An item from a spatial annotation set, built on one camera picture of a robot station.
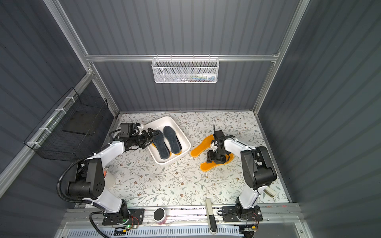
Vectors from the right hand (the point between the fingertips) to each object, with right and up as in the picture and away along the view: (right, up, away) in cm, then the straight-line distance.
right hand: (213, 161), depth 92 cm
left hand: (-35, +15, -2) cm, 38 cm away
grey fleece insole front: (-36, +12, +8) cm, 38 cm away
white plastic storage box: (-38, +23, +16) cm, 48 cm away
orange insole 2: (-4, -2, -1) cm, 5 cm away
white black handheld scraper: (-4, -24, -25) cm, 35 cm away
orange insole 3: (-5, +10, +10) cm, 15 cm away
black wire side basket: (-76, +22, -17) cm, 81 cm away
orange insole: (-40, +10, +7) cm, 42 cm away
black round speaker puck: (-28, -20, -22) cm, 41 cm away
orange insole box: (-22, +5, +3) cm, 22 cm away
